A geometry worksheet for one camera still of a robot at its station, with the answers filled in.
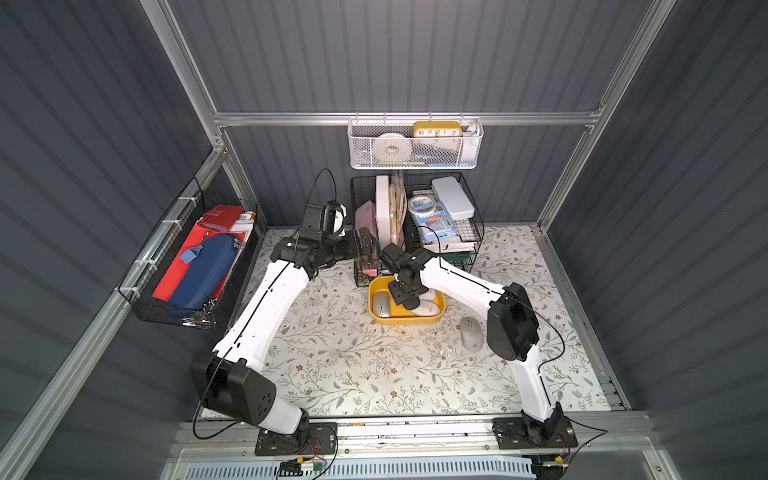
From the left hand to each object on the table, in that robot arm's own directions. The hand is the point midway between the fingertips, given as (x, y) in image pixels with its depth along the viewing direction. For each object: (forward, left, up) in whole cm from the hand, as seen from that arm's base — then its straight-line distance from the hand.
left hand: (364, 243), depth 77 cm
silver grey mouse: (-2, -4, -27) cm, 28 cm away
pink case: (+28, +2, -17) cm, 33 cm away
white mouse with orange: (-5, -18, -26) cm, 32 cm away
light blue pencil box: (+26, -28, -6) cm, 39 cm away
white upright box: (+16, -4, -3) cm, 17 cm away
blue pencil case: (-8, +37, +1) cm, 38 cm away
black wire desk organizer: (+9, -29, -13) cm, 33 cm away
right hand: (-3, -14, -22) cm, 26 cm away
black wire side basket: (-16, +45, +6) cm, 48 cm away
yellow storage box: (-6, -10, -28) cm, 30 cm away
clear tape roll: (+23, -17, -6) cm, 29 cm away
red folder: (+7, +39, +2) cm, 40 cm away
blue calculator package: (+14, -21, -7) cm, 26 cm away
